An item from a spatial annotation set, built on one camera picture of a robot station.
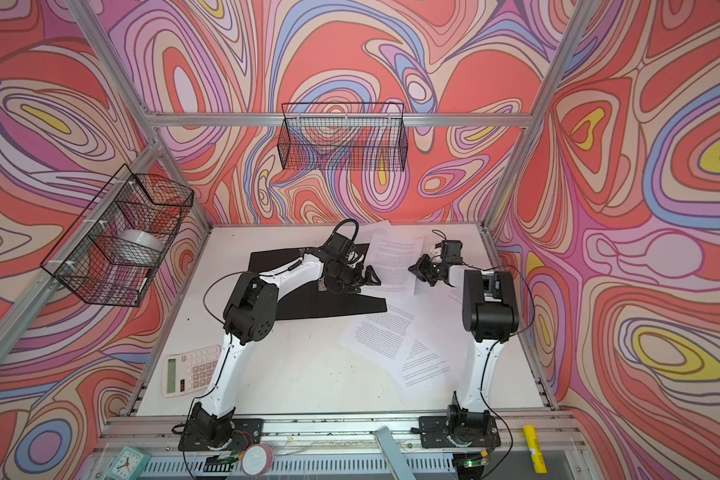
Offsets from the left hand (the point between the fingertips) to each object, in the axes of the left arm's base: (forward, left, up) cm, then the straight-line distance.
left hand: (375, 283), depth 97 cm
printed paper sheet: (-25, -13, -5) cm, 29 cm away
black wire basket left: (-8, +65, +25) cm, 71 cm away
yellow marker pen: (-46, -37, -4) cm, 59 cm away
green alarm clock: (-48, +58, -3) cm, 76 cm away
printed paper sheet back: (+13, -8, -4) cm, 16 cm away
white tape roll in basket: (-4, +59, +27) cm, 65 cm away
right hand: (+7, -13, -3) cm, 15 cm away
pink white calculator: (-27, +53, -3) cm, 60 cm away
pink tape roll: (-47, +28, 0) cm, 55 cm away
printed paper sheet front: (-15, -2, -5) cm, 16 cm away
